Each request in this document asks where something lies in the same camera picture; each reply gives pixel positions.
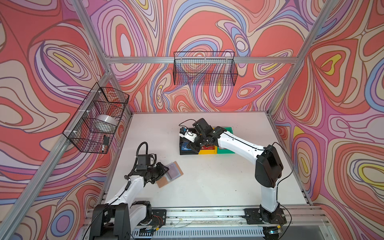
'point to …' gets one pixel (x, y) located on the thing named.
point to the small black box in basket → (106, 140)
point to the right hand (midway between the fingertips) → (189, 148)
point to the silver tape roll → (107, 118)
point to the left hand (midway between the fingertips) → (169, 168)
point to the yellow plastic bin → (208, 149)
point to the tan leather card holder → (174, 172)
